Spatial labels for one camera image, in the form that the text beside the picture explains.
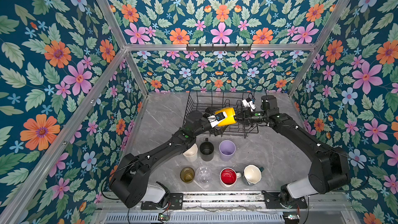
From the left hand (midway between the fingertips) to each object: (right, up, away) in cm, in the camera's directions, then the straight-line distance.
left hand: (224, 111), depth 75 cm
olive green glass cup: (-20, -34, +7) cm, 40 cm away
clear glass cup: (-11, -34, +7) cm, 37 cm away
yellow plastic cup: (+2, -2, -4) cm, 5 cm away
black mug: (-9, -23, +14) cm, 29 cm away
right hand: (+5, -3, +2) cm, 6 cm away
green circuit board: (+30, -49, -4) cm, 58 cm away
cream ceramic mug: (-18, -25, +13) cm, 34 cm away
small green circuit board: (-29, -49, -4) cm, 57 cm away
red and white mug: (+3, -35, +6) cm, 35 cm away
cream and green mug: (+15, -33, +6) cm, 37 cm away
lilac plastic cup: (+2, -21, +10) cm, 23 cm away
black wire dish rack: (-16, +7, +40) cm, 43 cm away
